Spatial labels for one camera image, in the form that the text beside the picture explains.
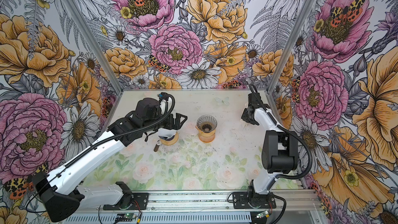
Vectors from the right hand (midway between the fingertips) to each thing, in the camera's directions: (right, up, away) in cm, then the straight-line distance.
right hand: (248, 122), depth 93 cm
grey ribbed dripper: (-25, 0, -3) cm, 25 cm away
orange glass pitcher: (-25, -8, -5) cm, 27 cm away
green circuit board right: (-1, -40, -21) cm, 45 cm away
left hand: (-39, +3, -21) cm, 44 cm away
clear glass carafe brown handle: (-46, -15, -1) cm, 48 cm away
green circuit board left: (-60, -40, -22) cm, 75 cm away
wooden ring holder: (-44, -9, -12) cm, 46 cm away
